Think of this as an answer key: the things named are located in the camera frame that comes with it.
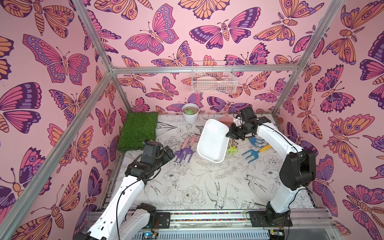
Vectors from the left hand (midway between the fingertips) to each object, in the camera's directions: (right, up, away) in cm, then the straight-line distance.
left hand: (168, 152), depth 79 cm
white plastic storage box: (+25, +3, +10) cm, 27 cm away
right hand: (+30, +9, +8) cm, 32 cm away
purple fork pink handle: (+3, -4, +19) cm, 19 cm away
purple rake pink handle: (+9, -2, +19) cm, 21 cm away
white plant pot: (+9, +20, +34) cm, 40 cm away
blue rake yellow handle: (+53, -4, +19) cm, 56 cm away
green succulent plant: (+10, +25, +27) cm, 38 cm away
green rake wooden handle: (+37, -1, +18) cm, 41 cm away
